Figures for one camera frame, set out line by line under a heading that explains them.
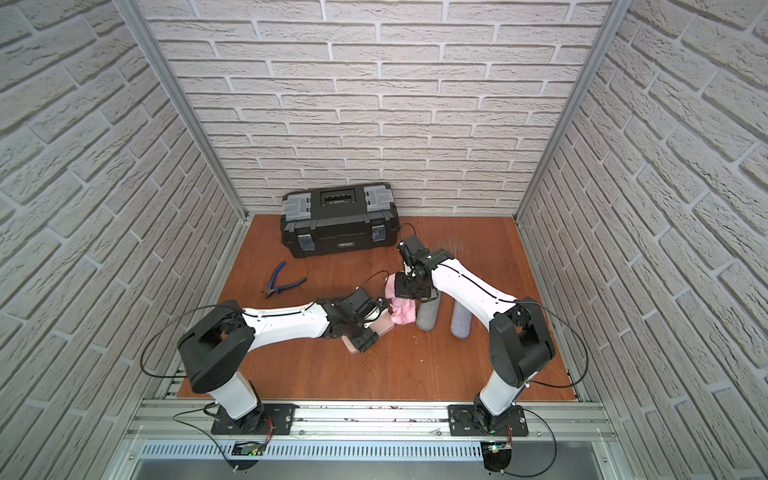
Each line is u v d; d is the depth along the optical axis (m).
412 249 0.69
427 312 0.90
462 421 0.74
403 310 0.83
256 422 0.67
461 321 0.87
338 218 0.97
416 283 0.63
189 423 0.69
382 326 0.87
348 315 0.69
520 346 0.45
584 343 0.83
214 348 0.45
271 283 0.98
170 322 0.85
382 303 0.80
